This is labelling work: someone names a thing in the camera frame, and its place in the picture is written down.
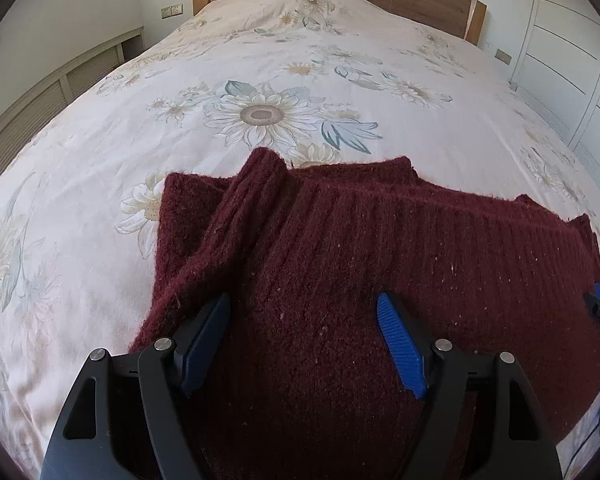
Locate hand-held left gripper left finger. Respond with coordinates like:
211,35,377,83
40,292,231,480

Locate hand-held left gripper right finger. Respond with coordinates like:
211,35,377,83
376,292,563,480

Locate maroon knitted sweater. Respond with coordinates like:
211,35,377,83
129,147,600,480

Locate floral white duvet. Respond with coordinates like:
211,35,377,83
0,0,600,480

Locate white wardrobe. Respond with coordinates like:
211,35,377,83
510,0,600,201

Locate low slatted wall cabinet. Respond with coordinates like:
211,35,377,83
0,27,146,201

